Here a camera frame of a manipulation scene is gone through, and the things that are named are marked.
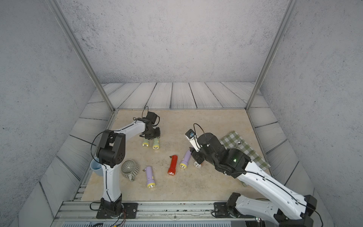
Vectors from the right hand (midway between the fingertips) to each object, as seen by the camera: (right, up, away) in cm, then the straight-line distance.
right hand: (195, 145), depth 67 cm
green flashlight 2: (-24, -4, +29) cm, 38 cm away
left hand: (-22, 0, +34) cm, 41 cm away
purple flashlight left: (-24, -23, +12) cm, 35 cm away
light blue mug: (-59, -17, +19) cm, 64 cm away
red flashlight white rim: (+3, -16, +20) cm, 26 cm away
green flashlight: (-31, -4, +29) cm, 43 cm away
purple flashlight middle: (-6, -15, +19) cm, 25 cm away
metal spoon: (+32, -3, +29) cm, 43 cm away
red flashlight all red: (-13, -18, +19) cm, 29 cm away
